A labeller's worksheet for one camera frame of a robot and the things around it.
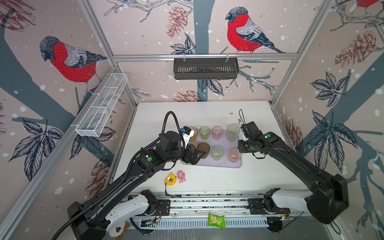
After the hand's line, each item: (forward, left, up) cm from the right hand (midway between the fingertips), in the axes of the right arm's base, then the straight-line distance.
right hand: (240, 147), depth 82 cm
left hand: (-10, +23, +13) cm, 28 cm away
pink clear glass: (+16, +12, -10) cm, 22 cm away
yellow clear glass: (+8, +27, -4) cm, 28 cm away
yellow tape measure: (-16, +39, -9) cm, 43 cm away
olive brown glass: (+1, +20, -3) cm, 20 cm away
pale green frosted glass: (+14, +2, -5) cm, 15 cm away
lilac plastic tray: (-3, +7, -13) cm, 15 cm away
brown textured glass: (+1, +27, -3) cm, 27 cm away
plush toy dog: (-39, +58, -7) cm, 71 cm away
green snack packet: (-33, +14, -10) cm, 38 cm away
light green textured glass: (+1, +12, -9) cm, 15 cm away
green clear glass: (+14, +20, -6) cm, 25 cm away
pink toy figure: (-14, +33, -9) cm, 37 cm away
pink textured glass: (+1, +1, -11) cm, 11 cm away
